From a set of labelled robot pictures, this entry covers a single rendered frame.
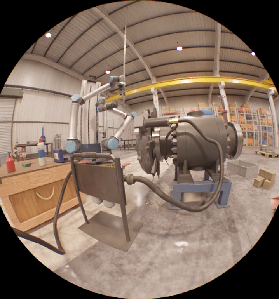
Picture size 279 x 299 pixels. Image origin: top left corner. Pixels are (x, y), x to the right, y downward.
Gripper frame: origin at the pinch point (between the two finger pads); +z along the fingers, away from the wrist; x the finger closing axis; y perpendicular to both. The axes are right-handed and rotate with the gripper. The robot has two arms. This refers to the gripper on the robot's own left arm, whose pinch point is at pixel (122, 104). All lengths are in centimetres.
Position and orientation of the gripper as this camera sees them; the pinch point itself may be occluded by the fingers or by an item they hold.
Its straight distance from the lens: 136.0
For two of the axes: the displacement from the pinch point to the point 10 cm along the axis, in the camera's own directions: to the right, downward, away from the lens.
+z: 9.4, -0.2, -3.5
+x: -0.5, -10.0, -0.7
